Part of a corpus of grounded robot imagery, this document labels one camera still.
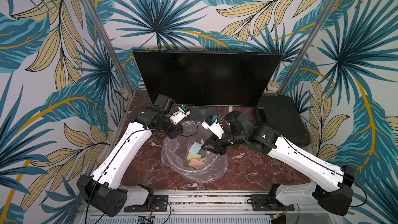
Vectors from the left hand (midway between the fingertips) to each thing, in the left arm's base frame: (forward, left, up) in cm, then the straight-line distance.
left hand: (177, 131), depth 72 cm
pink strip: (+20, -29, -7) cm, 35 cm away
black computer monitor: (+37, -16, 0) cm, 41 cm away
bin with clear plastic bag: (-9, +1, -4) cm, 10 cm away
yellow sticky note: (-6, -6, -15) cm, 17 cm away
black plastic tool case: (+25, -64, -16) cm, 71 cm away
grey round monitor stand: (+27, -11, -22) cm, 36 cm away
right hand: (-8, -12, +4) cm, 15 cm away
